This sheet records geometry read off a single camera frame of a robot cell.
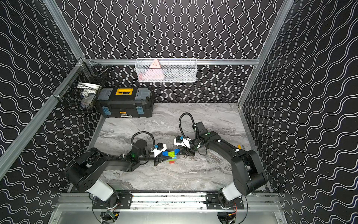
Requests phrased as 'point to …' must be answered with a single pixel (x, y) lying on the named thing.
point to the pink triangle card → (154, 72)
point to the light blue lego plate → (171, 159)
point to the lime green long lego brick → (171, 154)
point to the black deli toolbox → (125, 102)
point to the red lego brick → (172, 162)
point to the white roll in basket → (88, 88)
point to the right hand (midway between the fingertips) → (178, 148)
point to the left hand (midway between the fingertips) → (170, 152)
